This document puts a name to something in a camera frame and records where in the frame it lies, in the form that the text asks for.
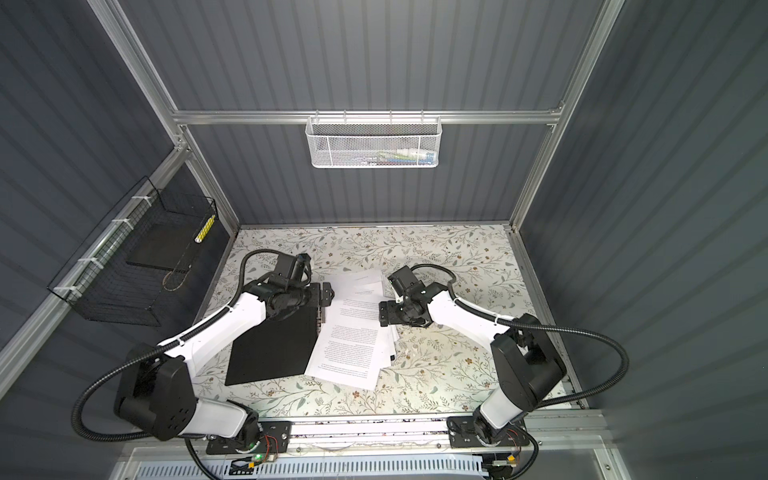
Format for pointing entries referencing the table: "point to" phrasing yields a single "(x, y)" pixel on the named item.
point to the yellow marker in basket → (199, 237)
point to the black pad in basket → (164, 246)
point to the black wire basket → (129, 266)
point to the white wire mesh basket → (374, 142)
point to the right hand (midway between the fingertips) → (394, 319)
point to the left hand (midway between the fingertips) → (320, 293)
